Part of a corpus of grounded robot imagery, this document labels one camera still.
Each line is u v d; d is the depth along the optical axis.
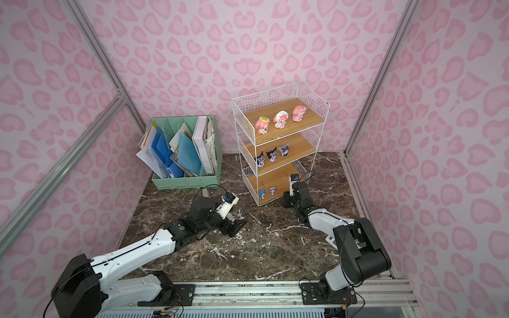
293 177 0.82
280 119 0.68
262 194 0.98
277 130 0.72
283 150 0.81
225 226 0.69
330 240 0.86
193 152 0.96
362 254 0.44
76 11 0.69
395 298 0.73
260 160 0.78
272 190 0.98
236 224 0.70
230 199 0.68
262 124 0.67
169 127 1.05
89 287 0.39
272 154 0.79
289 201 0.83
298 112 0.71
